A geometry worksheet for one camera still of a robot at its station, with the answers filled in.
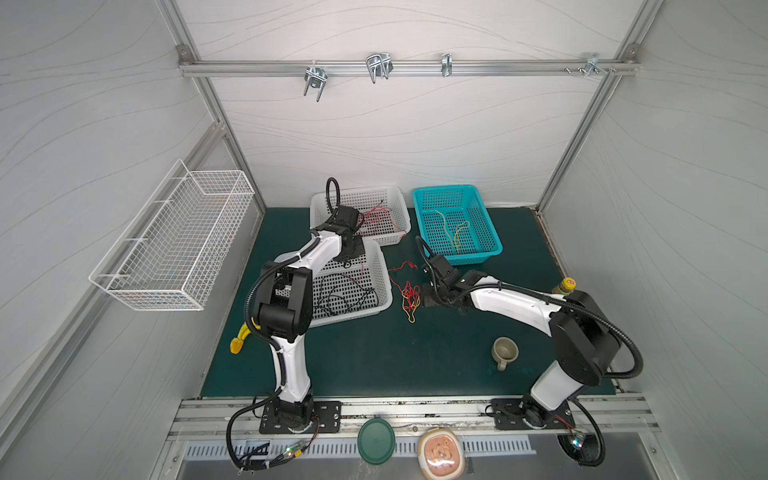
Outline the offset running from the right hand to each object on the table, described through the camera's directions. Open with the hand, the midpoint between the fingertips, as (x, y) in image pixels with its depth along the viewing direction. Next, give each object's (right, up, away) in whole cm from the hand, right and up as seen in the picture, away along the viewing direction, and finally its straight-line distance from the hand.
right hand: (431, 287), depth 90 cm
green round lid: (-15, -28, -28) cm, 42 cm away
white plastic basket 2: (-20, +4, +11) cm, 23 cm away
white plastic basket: (-22, +29, +17) cm, 41 cm away
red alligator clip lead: (-18, +21, +25) cm, 37 cm away
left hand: (-23, +12, +9) cm, 28 cm away
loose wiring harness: (-45, -37, -23) cm, 63 cm away
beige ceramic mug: (+20, -17, -6) cm, 27 cm away
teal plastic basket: (+13, +21, +26) cm, 36 cm away
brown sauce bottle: (+35, +2, -12) cm, 37 cm away
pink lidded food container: (-1, -34, -24) cm, 41 cm away
